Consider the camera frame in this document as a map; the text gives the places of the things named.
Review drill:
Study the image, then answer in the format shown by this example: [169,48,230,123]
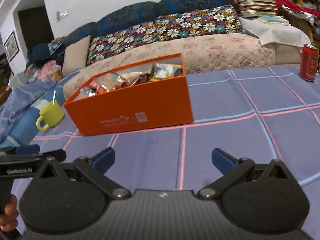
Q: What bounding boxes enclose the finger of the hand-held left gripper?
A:
[0,144,41,157]
[37,149,67,163]

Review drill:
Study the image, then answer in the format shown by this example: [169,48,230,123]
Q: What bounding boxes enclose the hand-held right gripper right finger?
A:
[197,148,295,201]

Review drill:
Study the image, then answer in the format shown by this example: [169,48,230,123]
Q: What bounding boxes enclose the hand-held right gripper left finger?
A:
[32,147,132,201]

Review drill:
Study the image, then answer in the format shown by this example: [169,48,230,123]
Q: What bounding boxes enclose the orange cardboard box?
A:
[63,53,194,137]

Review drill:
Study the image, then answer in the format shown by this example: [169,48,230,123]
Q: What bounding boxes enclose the red and orange snack packet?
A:
[93,72,127,93]

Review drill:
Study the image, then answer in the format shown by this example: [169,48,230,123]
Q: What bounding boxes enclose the person's left hand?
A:
[0,194,19,232]

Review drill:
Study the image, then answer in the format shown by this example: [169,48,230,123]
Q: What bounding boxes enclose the blue checked tablecloth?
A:
[10,65,320,232]

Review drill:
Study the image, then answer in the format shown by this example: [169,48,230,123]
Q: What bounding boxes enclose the yellow-green mug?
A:
[36,100,66,131]

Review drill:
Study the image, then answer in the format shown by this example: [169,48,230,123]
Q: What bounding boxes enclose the light blue checked sheet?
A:
[0,79,66,148]

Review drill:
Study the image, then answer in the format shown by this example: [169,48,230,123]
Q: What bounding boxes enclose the pink patterned clothes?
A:
[24,59,63,81]

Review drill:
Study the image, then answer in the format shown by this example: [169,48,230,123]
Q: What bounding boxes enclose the dark blue clothing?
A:
[27,42,66,66]

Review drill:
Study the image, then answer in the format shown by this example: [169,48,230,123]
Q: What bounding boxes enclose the beige pillow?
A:
[61,35,91,75]

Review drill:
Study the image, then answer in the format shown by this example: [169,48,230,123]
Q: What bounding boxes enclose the black framed picture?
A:
[3,31,20,62]

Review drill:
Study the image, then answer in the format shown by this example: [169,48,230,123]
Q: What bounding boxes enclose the dark door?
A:
[17,6,54,56]

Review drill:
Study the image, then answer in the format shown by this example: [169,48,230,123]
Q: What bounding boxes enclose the red drink can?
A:
[299,44,319,83]

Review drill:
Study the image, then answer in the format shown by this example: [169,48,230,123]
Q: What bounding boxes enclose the white cloth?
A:
[238,16,312,48]

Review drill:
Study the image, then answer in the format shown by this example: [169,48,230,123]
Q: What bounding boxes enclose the dark blue sofa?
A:
[59,0,241,58]

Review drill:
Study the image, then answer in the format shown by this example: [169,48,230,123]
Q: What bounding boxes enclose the stack of books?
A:
[226,0,292,26]

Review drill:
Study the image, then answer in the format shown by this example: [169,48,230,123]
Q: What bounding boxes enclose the red cloth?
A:
[276,0,320,18]

